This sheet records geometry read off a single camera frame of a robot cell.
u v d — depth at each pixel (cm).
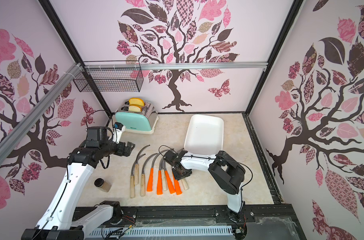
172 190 81
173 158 71
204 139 104
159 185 83
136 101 101
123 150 65
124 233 69
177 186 83
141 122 97
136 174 87
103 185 77
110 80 122
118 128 64
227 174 47
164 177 85
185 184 83
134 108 98
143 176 86
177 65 92
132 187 83
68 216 40
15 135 54
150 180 85
